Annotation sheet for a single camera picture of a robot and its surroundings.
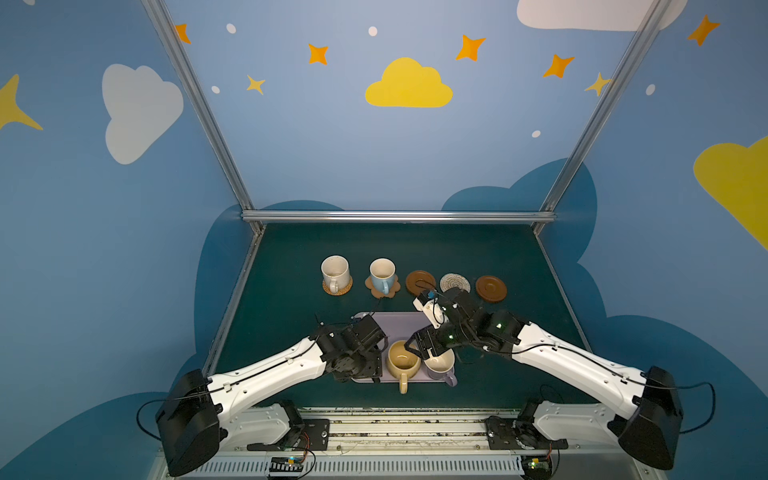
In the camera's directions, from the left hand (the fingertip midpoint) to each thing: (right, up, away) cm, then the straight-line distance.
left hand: (371, 366), depth 78 cm
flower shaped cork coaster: (+1, +17, +20) cm, 26 cm away
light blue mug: (+3, +23, +18) cm, 30 cm away
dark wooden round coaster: (+16, +20, +24) cm, 35 cm away
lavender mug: (+20, -3, +7) cm, 21 cm away
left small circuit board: (-21, -22, -5) cm, 31 cm away
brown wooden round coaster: (+41, +18, +26) cm, 51 cm away
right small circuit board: (+41, -23, -5) cm, 48 cm away
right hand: (+12, +9, -3) cm, 15 cm away
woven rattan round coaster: (-16, +19, +18) cm, 30 cm away
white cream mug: (-13, +24, +23) cm, 36 cm away
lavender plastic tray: (+6, +13, -11) cm, 18 cm away
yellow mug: (+9, -2, +8) cm, 12 cm away
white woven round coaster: (+27, +21, +27) cm, 44 cm away
